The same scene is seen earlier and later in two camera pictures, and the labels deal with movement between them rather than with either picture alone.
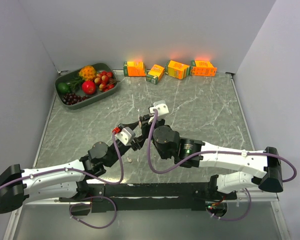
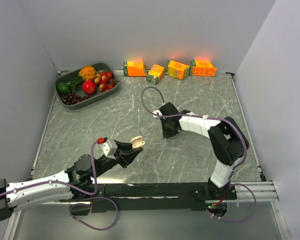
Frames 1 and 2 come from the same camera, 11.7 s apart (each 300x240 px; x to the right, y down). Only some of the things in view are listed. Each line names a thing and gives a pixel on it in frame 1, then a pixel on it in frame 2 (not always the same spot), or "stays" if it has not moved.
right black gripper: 145,125 → 165,133
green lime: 63,87 stays
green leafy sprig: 76,84 stays
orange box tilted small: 155,73 stays
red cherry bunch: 105,80 stays
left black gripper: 139,142 → 127,154
